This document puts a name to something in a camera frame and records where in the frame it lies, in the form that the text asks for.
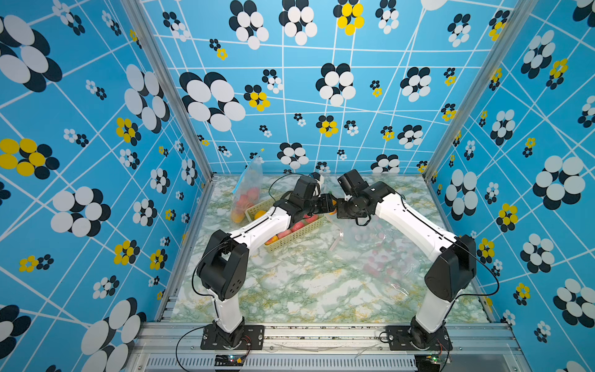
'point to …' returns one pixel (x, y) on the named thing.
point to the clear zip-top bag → (253, 176)
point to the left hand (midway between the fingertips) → (339, 200)
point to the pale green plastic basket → (274, 244)
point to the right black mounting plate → (400, 339)
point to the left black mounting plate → (253, 338)
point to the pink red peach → (253, 194)
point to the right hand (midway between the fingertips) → (344, 210)
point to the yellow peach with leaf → (333, 212)
